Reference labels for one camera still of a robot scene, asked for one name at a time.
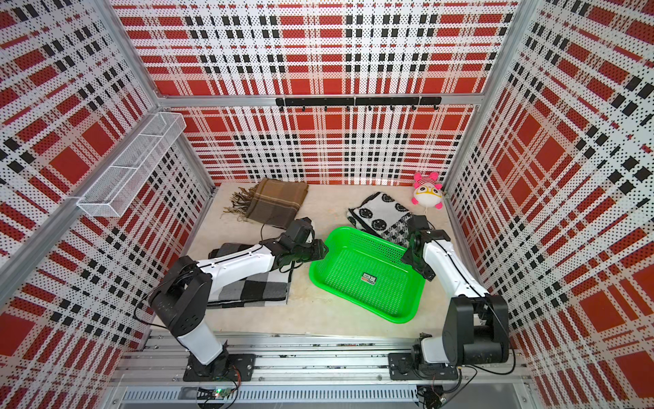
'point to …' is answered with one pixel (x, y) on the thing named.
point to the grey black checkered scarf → (266, 289)
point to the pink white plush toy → (427, 191)
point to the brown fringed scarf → (270, 199)
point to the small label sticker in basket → (369, 279)
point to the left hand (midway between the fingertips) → (328, 249)
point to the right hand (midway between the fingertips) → (420, 264)
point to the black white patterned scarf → (381, 215)
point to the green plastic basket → (367, 273)
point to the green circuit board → (213, 393)
